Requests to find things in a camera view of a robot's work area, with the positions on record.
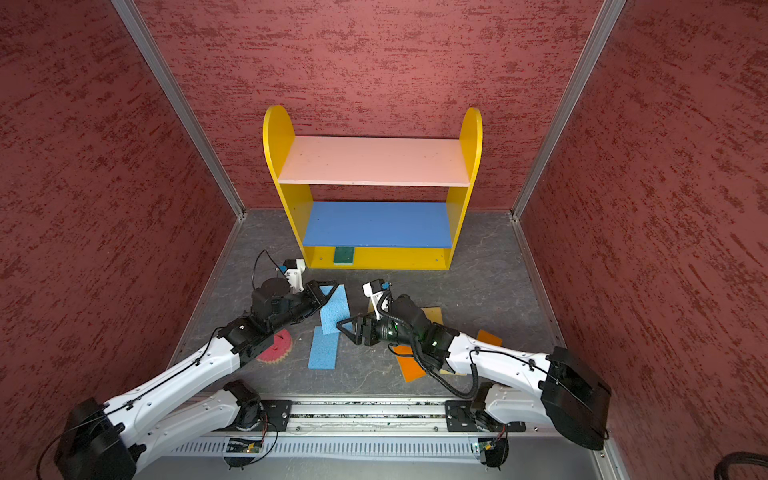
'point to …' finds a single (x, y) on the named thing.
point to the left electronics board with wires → (243, 445)
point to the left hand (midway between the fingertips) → (340, 290)
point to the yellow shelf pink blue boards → (380, 203)
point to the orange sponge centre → (407, 364)
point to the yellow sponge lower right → (446, 372)
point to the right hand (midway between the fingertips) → (343, 332)
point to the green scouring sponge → (344, 255)
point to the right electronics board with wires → (496, 450)
